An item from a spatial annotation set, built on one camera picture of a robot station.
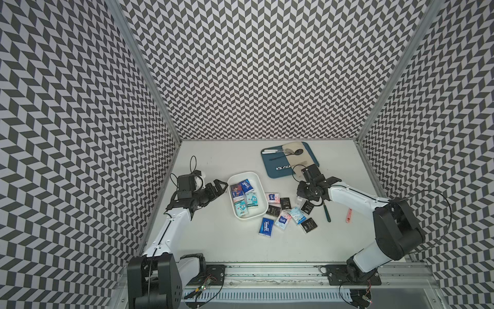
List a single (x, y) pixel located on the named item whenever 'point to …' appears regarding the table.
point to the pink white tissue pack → (273, 197)
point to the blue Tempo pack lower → (266, 227)
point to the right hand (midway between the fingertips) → (300, 194)
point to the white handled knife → (267, 151)
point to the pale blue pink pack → (283, 219)
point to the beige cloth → (298, 162)
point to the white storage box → (255, 179)
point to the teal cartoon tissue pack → (252, 199)
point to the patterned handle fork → (282, 167)
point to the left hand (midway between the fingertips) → (221, 190)
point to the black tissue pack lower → (309, 224)
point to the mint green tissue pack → (240, 208)
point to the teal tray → (276, 165)
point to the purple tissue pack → (237, 190)
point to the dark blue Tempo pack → (246, 186)
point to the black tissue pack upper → (307, 207)
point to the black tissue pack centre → (285, 203)
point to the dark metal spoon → (298, 152)
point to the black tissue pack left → (273, 210)
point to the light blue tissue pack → (297, 215)
